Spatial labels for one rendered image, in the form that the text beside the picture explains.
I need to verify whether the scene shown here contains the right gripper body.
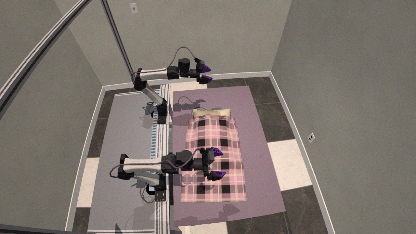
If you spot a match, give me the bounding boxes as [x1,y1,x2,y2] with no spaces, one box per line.
[193,147,221,181]

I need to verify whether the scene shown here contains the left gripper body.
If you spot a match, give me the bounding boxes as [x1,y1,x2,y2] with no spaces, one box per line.
[189,69,209,85]

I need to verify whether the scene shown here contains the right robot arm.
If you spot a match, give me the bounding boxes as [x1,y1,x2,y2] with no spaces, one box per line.
[118,148,215,202]

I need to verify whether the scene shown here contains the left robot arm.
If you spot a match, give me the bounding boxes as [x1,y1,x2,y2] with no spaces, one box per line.
[134,58,205,124]

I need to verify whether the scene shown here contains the cream pillow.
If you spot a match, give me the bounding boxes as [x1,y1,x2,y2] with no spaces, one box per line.
[193,109,230,117]

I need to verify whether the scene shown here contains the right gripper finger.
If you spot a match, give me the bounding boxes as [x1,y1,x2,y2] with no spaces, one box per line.
[211,148,223,157]
[214,171,226,180]

